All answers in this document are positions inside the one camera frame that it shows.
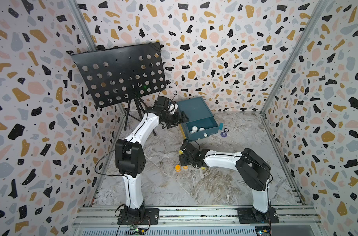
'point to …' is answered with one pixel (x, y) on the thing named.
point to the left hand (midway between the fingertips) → (185, 121)
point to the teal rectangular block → (221, 127)
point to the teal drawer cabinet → (201, 122)
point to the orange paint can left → (177, 168)
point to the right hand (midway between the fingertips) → (182, 159)
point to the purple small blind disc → (223, 134)
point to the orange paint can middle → (185, 167)
